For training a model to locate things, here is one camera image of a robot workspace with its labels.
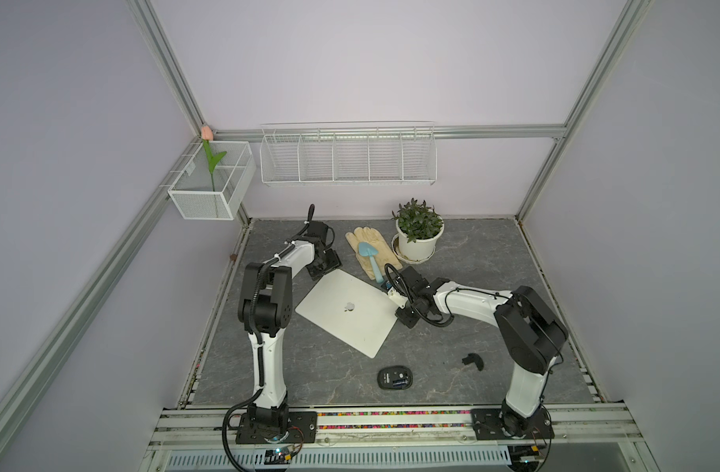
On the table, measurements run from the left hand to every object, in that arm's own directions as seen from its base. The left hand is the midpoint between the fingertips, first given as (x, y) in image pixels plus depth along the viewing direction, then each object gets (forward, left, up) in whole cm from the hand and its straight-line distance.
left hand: (335, 268), depth 102 cm
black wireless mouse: (-37, -17, 0) cm, 41 cm away
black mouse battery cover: (-33, -41, -3) cm, 52 cm away
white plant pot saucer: (+5, -25, -2) cm, 25 cm away
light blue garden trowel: (+9, -13, -1) cm, 15 cm away
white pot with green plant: (+5, -29, +13) cm, 32 cm away
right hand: (-17, -22, -2) cm, 27 cm away
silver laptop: (-16, -6, -2) cm, 17 cm away
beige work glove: (+5, -19, -2) cm, 19 cm away
